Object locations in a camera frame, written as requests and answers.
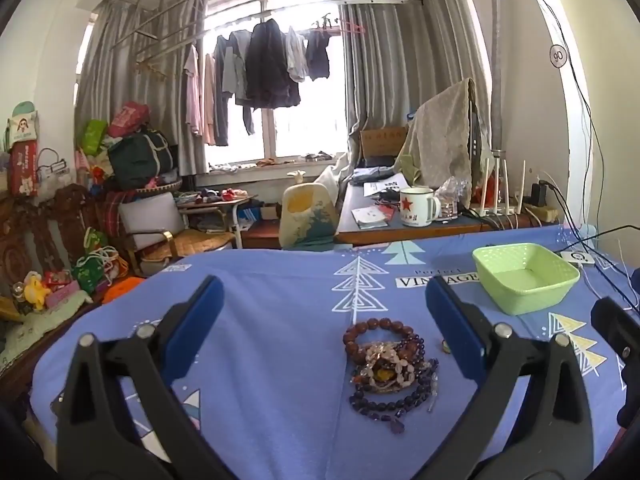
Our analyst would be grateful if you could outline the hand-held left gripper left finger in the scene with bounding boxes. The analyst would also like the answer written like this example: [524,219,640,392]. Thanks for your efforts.
[55,275,241,480]

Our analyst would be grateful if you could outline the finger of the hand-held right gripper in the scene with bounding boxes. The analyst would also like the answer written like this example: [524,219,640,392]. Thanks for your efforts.
[591,297,640,431]

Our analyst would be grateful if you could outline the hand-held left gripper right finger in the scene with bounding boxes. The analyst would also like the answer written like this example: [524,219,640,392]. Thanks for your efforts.
[417,275,597,480]

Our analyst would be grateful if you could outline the pale pink bead bracelet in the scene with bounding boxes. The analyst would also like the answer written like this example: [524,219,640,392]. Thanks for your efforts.
[362,342,426,391]

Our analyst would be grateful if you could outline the brown wooden bead bracelet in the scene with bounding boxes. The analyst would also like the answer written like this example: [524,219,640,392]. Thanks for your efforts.
[342,317,416,359]

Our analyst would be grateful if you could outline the clear crystal bead strand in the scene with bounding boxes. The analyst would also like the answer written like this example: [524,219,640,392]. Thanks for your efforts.
[426,360,442,414]

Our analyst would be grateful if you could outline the green plastic basket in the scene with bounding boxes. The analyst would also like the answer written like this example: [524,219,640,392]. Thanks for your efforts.
[472,242,581,316]

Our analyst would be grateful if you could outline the large purple bead bracelet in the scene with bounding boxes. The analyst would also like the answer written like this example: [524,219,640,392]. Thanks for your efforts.
[348,357,441,435]

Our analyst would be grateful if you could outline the blue printed tablecloth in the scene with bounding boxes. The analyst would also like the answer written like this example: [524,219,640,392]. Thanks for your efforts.
[30,225,640,480]

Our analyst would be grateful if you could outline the wooden desk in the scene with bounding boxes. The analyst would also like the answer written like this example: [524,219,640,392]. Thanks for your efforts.
[335,179,561,247]

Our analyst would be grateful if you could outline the wooden armchair white cushion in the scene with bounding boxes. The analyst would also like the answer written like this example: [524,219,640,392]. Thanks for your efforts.
[117,192,236,267]

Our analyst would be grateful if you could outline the small folding table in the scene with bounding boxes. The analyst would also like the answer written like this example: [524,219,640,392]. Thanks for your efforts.
[177,195,258,251]

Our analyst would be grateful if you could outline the white enamel mug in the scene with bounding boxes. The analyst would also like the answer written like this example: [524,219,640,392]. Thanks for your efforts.
[398,186,442,227]

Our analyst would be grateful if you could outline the clear crumpled plastic bag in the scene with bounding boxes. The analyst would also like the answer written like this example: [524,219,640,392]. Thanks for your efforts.
[435,176,473,222]

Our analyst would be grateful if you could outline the red and white booklet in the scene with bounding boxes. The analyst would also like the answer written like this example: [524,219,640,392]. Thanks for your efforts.
[351,205,390,230]

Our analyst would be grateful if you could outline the beige chair back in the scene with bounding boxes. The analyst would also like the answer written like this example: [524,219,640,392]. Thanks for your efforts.
[278,182,341,251]

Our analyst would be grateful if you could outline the white router with antennas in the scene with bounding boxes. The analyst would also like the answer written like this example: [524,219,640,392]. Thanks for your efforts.
[477,150,529,218]

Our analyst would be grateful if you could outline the white paper sheet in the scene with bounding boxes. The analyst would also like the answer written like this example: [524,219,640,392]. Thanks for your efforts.
[363,176,407,197]

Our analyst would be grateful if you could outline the dark green duffel bag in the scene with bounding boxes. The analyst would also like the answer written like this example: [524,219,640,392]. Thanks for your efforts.
[107,130,177,191]

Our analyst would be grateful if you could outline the yellow plush toy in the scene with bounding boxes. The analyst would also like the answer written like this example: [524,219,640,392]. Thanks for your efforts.
[22,272,53,311]

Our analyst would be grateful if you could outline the black monitor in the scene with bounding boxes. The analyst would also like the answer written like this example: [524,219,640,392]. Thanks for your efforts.
[467,80,494,202]

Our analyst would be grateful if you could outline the grey cloth cover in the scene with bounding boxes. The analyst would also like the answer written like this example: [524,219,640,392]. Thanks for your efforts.
[400,78,483,196]

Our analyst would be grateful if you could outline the carved wooden bench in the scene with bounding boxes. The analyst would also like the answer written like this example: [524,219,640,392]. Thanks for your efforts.
[0,184,101,311]

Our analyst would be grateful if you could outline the cardboard box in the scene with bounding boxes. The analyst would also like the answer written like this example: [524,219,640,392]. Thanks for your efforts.
[360,127,409,168]

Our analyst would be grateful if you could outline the green shopping bag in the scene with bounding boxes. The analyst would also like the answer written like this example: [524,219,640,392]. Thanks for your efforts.
[82,120,109,157]

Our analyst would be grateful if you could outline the red bag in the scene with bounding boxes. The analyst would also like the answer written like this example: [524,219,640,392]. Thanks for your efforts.
[107,102,151,138]

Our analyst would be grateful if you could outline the red diaper packet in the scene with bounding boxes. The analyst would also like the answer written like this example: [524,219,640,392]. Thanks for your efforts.
[7,140,41,197]

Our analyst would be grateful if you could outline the grey curtain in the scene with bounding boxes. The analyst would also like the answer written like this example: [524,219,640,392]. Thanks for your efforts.
[75,0,208,176]
[330,0,493,161]

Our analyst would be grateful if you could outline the row of hanging clothes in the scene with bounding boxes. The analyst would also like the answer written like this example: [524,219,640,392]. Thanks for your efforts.
[182,19,333,147]

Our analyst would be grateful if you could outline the grey pipe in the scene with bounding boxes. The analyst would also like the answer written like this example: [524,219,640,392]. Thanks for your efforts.
[489,0,504,154]

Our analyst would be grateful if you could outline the black cable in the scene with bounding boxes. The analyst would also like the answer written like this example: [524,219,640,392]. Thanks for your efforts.
[584,225,640,250]

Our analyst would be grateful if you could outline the green bag white cords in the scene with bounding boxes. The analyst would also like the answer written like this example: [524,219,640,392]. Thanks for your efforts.
[72,247,129,294]

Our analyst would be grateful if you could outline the black wall cables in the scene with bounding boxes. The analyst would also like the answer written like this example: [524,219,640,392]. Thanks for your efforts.
[530,0,640,311]

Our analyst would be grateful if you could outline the metal clothes rail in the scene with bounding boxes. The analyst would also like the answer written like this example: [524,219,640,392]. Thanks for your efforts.
[112,0,424,63]

